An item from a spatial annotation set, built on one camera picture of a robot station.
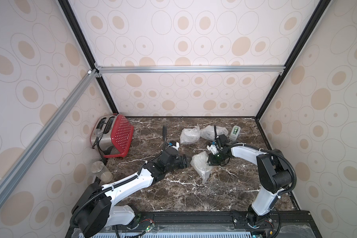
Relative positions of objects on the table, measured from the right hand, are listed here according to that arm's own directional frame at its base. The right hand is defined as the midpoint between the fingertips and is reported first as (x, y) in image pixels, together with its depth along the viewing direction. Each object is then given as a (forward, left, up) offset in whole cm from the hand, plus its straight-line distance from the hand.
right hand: (213, 163), depth 94 cm
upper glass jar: (-13, +64, +5) cm, 66 cm away
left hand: (-6, +13, +15) cm, 21 cm away
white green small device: (+24, -17, +2) cm, 29 cm away
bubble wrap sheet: (-3, +9, +7) cm, 12 cm away
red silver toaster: (+6, +61, +18) cm, 64 cm away
